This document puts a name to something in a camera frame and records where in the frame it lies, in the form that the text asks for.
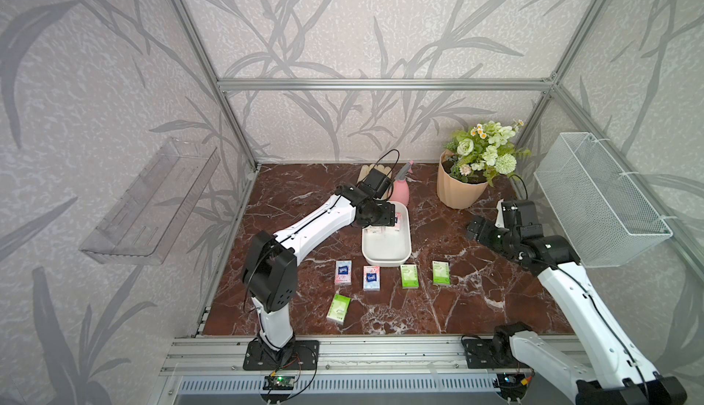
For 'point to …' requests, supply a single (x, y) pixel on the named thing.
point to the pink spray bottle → (400, 191)
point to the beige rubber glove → (366, 169)
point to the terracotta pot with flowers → (474, 159)
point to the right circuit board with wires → (512, 386)
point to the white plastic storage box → (389, 246)
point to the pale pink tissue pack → (377, 230)
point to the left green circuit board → (281, 382)
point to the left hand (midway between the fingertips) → (388, 220)
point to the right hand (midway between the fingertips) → (476, 229)
